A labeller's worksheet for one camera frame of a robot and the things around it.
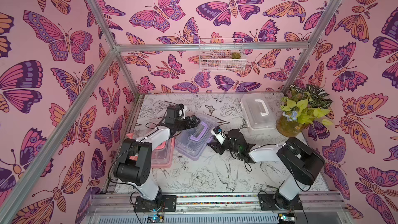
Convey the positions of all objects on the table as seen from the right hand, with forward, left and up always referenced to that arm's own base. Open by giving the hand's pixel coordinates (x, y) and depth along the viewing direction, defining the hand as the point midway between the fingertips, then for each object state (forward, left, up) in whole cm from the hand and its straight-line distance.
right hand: (211, 139), depth 89 cm
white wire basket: (+43, -6, +27) cm, 51 cm away
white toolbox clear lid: (+19, -30, +2) cm, 35 cm away
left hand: (+10, +9, +4) cm, 14 cm away
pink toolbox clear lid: (-11, +26, +1) cm, 28 cm away
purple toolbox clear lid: (-4, +12, +2) cm, 12 cm away
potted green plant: (+10, -46, +17) cm, 50 cm away
